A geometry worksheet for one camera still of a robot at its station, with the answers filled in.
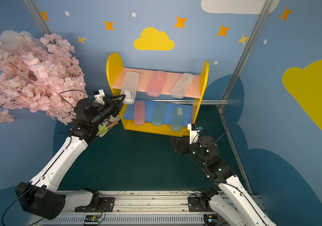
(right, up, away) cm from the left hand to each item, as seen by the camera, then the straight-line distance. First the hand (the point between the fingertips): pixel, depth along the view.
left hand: (125, 94), depth 66 cm
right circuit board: (+43, -65, +7) cm, 78 cm away
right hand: (+26, -20, +4) cm, 33 cm away
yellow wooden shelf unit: (+13, +1, +39) cm, 41 cm away
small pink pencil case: (+1, -7, +33) cm, 34 cm away
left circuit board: (-19, -64, +6) cm, 67 cm away
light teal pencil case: (+28, -12, +28) cm, 41 cm away
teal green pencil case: (+15, -8, +31) cm, 35 cm away
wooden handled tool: (-19, -15, +41) cm, 48 cm away
